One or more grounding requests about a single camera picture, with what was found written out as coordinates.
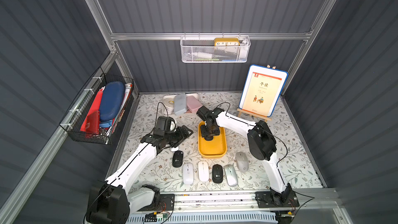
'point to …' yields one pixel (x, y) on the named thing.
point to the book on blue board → (263, 89)
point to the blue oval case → (112, 100)
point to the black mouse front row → (217, 173)
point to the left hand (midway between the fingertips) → (189, 135)
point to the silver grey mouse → (174, 149)
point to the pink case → (193, 104)
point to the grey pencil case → (180, 104)
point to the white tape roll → (169, 101)
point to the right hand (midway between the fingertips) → (209, 132)
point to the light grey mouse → (242, 162)
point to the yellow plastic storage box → (216, 148)
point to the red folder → (90, 125)
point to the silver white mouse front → (231, 175)
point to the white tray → (171, 111)
